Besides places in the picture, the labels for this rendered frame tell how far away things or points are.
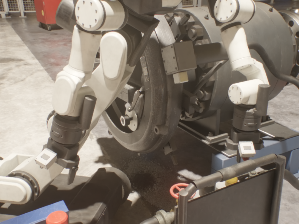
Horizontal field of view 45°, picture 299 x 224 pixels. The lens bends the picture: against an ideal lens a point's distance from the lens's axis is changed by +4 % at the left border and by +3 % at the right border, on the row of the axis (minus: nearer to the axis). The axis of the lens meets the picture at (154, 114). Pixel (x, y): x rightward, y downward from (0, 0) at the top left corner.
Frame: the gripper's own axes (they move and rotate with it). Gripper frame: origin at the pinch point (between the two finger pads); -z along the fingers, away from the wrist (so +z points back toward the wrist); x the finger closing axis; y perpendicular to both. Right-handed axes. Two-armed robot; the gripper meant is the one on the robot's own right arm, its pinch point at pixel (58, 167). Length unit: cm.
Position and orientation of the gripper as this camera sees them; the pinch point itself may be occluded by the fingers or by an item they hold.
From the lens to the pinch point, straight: 114.9
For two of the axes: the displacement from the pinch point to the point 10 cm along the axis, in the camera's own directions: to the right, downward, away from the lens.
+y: 4.4, -2.3, 8.7
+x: 8.5, 4.1, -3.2
